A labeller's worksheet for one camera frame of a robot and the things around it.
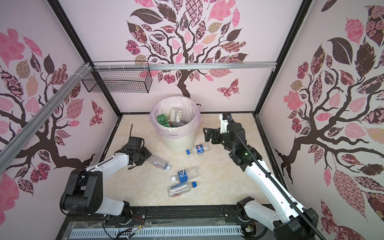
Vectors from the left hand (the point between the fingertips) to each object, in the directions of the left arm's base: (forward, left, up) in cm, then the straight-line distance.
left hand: (149, 156), depth 92 cm
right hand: (+2, -37, +27) cm, 46 cm away
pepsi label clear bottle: (+4, -30, +2) cm, 31 cm away
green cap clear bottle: (+20, -16, +17) cm, 31 cm away
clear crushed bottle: (-5, -7, +1) cm, 9 cm away
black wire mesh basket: (+42, +15, +30) cm, 54 cm away
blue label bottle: (-14, -22, +3) cm, 26 cm away
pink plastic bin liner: (+22, -26, +14) cm, 37 cm away
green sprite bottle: (+13, -10, +20) cm, 26 cm away
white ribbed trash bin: (+3, -19, +8) cm, 21 cm away
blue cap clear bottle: (-19, -21, -2) cm, 28 cm away
